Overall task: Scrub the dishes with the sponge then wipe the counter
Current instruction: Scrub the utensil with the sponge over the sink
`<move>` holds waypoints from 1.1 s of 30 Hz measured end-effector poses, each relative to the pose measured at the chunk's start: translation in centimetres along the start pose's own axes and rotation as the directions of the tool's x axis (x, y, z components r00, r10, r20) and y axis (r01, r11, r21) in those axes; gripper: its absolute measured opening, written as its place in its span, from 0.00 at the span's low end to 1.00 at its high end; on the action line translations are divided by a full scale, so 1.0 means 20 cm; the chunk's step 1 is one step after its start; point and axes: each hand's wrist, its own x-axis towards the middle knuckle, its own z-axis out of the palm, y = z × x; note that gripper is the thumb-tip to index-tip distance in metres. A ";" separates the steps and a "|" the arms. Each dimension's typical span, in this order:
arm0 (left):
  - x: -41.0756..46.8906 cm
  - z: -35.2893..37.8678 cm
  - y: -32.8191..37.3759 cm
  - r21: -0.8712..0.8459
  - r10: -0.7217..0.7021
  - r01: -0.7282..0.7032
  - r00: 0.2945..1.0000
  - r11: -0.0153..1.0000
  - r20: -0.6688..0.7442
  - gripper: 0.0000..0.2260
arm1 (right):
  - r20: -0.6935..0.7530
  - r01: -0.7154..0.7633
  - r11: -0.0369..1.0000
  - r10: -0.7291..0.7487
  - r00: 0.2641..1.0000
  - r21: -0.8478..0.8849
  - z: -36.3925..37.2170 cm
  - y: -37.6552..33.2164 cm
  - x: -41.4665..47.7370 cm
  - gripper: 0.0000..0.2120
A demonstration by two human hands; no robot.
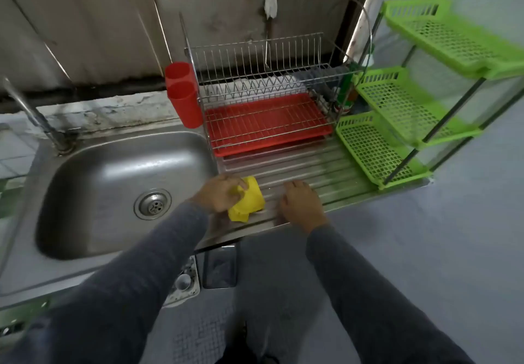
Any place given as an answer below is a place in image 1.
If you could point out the metal faucet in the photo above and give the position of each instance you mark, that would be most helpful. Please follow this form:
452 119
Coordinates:
33 118

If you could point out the stainless steel sink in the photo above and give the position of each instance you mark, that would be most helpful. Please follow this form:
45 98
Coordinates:
106 188

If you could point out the person's right forearm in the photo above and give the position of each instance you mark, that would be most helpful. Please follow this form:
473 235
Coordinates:
377 302

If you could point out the tray of small cups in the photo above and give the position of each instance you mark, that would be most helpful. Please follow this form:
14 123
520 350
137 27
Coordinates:
184 282

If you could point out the dark square container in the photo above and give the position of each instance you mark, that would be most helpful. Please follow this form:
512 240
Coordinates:
219 266

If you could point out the person's right hand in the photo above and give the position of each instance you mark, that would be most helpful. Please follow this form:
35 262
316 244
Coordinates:
303 206

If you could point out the green plastic shelf rack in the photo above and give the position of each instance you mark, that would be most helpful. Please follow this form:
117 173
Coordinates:
434 32

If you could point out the person's left hand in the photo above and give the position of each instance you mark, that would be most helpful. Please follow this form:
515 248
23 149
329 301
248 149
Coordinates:
219 194

